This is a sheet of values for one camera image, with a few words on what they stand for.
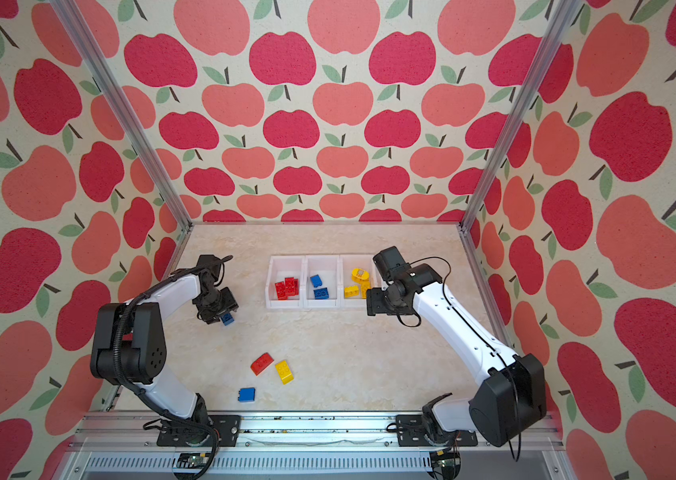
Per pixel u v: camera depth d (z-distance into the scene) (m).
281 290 0.98
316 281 1.04
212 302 0.79
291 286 0.98
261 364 0.84
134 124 0.91
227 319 0.93
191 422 0.64
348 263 1.01
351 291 0.98
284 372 0.83
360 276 1.01
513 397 0.39
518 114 0.87
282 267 1.08
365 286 1.01
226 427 0.76
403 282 0.55
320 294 0.98
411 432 0.73
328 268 1.04
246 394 0.81
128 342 0.47
